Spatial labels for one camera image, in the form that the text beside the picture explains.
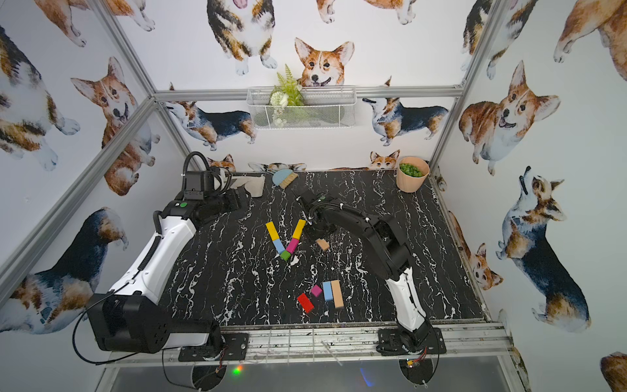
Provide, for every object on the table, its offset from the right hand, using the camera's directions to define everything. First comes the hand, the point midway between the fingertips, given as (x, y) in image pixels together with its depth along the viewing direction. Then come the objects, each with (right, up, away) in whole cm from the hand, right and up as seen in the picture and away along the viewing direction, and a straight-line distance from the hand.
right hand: (314, 236), depth 93 cm
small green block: (-11, -7, 0) cm, 13 cm away
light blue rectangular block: (+5, -17, -9) cm, 20 cm away
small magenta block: (+1, -17, -8) cm, 19 cm away
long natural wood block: (+3, -3, +2) cm, 5 cm away
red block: (-2, -20, -11) cm, 23 cm away
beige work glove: (-30, +20, +24) cm, 43 cm away
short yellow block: (-18, +1, +7) cm, 19 cm away
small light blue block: (-14, -4, +2) cm, 15 cm away
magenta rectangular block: (-9, -4, +2) cm, 10 cm away
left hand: (-24, +17, -11) cm, 31 cm away
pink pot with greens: (+42, +25, +13) cm, 50 cm away
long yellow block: (-7, +3, +8) cm, 10 cm away
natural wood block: (+8, -18, -9) cm, 22 cm away
